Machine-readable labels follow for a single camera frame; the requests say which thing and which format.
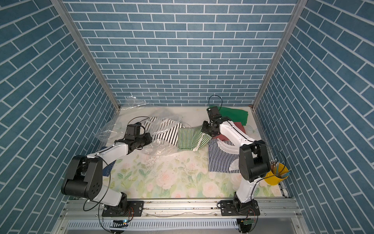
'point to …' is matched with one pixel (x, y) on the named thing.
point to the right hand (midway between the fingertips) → (205, 130)
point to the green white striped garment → (192, 138)
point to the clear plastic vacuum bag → (137, 109)
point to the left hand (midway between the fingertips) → (155, 137)
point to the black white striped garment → (164, 129)
